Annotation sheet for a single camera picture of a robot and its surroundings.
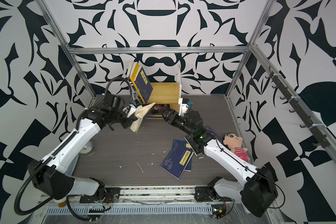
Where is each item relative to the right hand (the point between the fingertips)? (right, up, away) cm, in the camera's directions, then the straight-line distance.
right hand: (160, 110), depth 69 cm
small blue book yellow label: (-11, -1, +5) cm, 12 cm away
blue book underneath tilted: (+15, -22, +22) cm, 35 cm away
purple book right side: (+13, -13, -14) cm, 23 cm away
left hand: (-15, -2, +9) cm, 18 cm away
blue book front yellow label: (-12, +15, +17) cm, 25 cm away
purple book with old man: (-3, +1, +32) cm, 33 cm away
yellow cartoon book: (-5, -4, +30) cm, 31 cm away
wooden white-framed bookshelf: (-2, +8, +25) cm, 27 cm away
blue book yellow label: (+8, -31, +14) cm, 35 cm away
